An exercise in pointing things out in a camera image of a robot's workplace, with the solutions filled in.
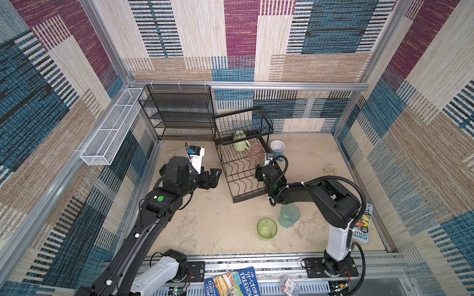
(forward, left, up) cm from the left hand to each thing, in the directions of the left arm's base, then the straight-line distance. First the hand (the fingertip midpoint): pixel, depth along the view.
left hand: (212, 169), depth 72 cm
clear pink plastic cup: (+28, -20, -21) cm, 40 cm away
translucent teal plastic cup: (-9, -33, -25) cm, 42 cm away
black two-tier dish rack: (+19, -9, -25) cm, 33 cm away
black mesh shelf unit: (+49, +24, -10) cm, 55 cm away
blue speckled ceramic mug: (+28, -32, -19) cm, 47 cm away
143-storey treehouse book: (-17, -61, -25) cm, 68 cm away
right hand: (+17, -25, -21) cm, 37 cm away
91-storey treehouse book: (-34, -10, -25) cm, 43 cm away
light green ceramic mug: (+30, -12, -19) cm, 38 cm away
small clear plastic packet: (-35, -28, -26) cm, 52 cm away
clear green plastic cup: (-14, -22, -27) cm, 37 cm away
